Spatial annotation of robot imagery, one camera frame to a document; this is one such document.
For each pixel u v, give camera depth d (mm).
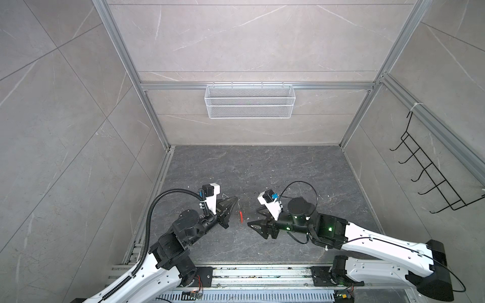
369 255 472
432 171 673
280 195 769
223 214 550
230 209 623
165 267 480
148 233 472
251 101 1011
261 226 565
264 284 730
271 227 552
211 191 550
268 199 552
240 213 921
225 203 592
